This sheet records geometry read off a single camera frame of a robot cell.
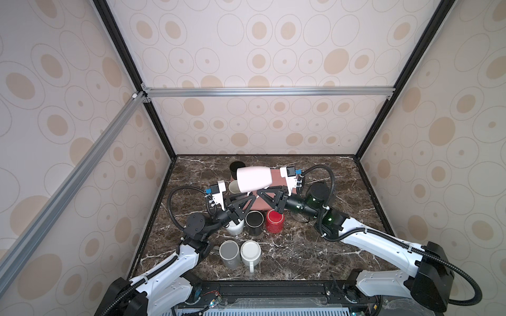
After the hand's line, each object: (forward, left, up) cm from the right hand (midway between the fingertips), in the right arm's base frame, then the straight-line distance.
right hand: (265, 190), depth 64 cm
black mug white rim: (+1, +5, -25) cm, 25 cm away
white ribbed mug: (-2, +13, -26) cm, 29 cm away
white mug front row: (-12, +5, -26) cm, 29 cm away
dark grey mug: (-14, +13, -22) cm, 29 cm away
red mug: (+2, -4, -26) cm, 26 cm away
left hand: (-4, +2, -1) cm, 4 cm away
